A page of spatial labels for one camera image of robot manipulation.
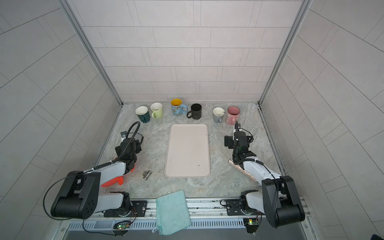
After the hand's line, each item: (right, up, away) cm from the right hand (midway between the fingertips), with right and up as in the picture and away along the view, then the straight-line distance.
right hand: (234, 135), depth 90 cm
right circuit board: (+3, -38, -22) cm, 44 cm away
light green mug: (-50, +16, +10) cm, 53 cm away
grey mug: (-8, +13, +9) cm, 18 cm away
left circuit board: (-55, -36, -26) cm, 70 cm away
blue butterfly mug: (-36, +17, +13) cm, 42 cm away
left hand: (-62, -3, +1) cm, 62 cm away
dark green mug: (-59, +14, +9) cm, 62 cm away
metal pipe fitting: (-50, -20, -9) cm, 55 cm away
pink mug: (+1, +13, +6) cm, 14 cm away
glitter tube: (+3, -18, -11) cm, 22 cm away
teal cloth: (-34, -34, -21) cm, 52 cm away
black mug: (-24, +14, +13) cm, 31 cm away
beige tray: (-28, -11, -1) cm, 30 cm away
